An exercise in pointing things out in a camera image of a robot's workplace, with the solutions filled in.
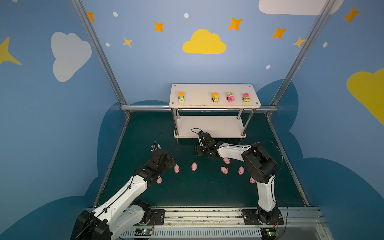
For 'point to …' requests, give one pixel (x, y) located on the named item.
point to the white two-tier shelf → (221, 126)
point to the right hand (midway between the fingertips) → (198, 147)
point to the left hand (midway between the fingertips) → (170, 159)
